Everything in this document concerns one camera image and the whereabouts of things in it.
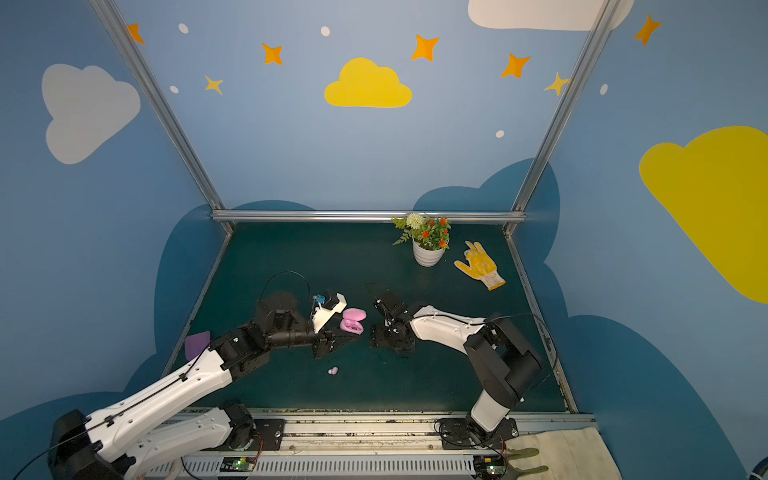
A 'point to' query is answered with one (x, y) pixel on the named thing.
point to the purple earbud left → (333, 371)
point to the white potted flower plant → (429, 235)
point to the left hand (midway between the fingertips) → (355, 329)
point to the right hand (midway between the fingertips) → (382, 341)
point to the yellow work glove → (482, 266)
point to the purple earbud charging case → (351, 320)
